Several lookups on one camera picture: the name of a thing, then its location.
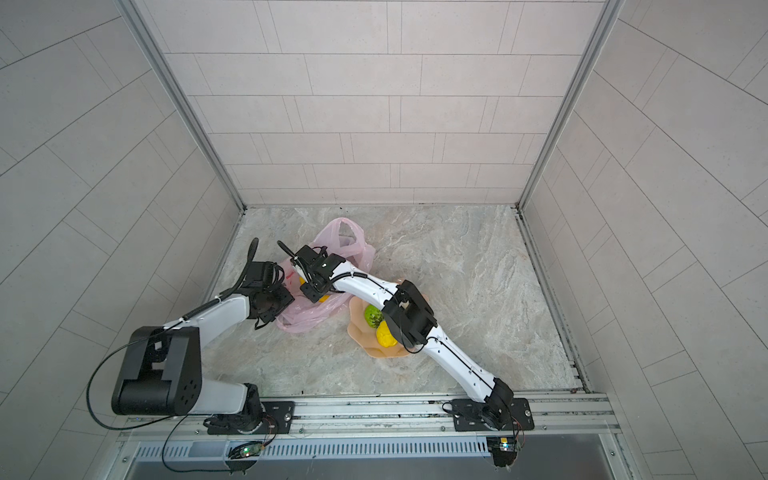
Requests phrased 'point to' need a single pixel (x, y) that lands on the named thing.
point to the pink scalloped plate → (365, 335)
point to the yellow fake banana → (322, 299)
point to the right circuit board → (503, 449)
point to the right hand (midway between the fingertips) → (312, 291)
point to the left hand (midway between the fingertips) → (297, 293)
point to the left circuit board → (249, 449)
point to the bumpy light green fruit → (373, 316)
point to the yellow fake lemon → (384, 336)
